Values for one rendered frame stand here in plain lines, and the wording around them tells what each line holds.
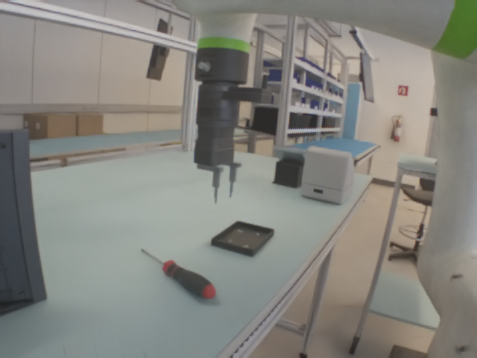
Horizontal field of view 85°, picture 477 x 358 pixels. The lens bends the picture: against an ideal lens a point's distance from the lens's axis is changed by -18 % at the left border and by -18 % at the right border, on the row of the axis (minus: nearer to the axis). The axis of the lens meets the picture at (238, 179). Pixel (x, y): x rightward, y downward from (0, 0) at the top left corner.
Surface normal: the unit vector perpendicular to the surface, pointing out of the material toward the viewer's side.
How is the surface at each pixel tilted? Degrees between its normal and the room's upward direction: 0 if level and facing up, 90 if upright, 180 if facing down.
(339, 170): 90
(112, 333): 0
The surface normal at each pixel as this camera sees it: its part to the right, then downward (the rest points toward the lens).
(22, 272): 0.51, 0.24
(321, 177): -0.51, 0.15
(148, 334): 0.08, -0.97
